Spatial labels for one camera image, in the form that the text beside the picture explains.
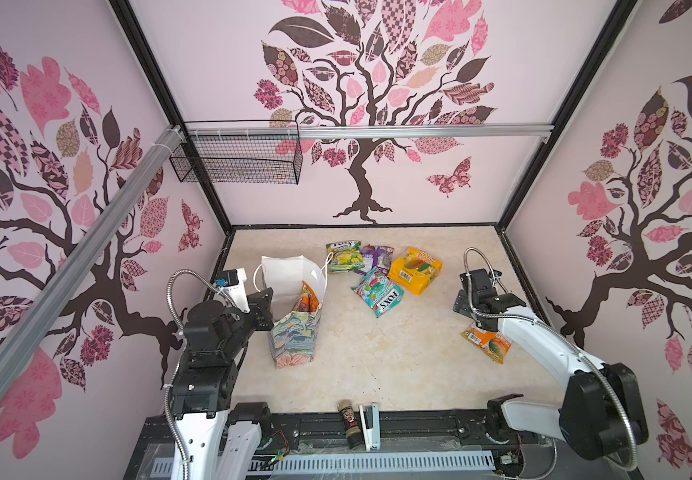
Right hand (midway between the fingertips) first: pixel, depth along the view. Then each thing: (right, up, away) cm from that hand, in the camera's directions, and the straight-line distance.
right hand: (478, 304), depth 87 cm
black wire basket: (-75, +48, +8) cm, 89 cm away
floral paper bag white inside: (-54, +4, +1) cm, 54 cm away
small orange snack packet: (+4, -11, -1) cm, 12 cm away
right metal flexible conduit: (+27, -10, +2) cm, 29 cm away
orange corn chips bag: (-49, +2, -3) cm, 49 cm away
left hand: (-56, +5, -19) cm, 60 cm away
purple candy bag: (-29, +14, +20) cm, 38 cm away
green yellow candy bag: (-41, +14, +19) cm, 47 cm away
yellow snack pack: (-16, +9, +12) cm, 23 cm away
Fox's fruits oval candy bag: (-52, 0, -4) cm, 52 cm away
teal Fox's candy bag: (-29, +3, +10) cm, 31 cm away
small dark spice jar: (-38, -28, -15) cm, 49 cm away
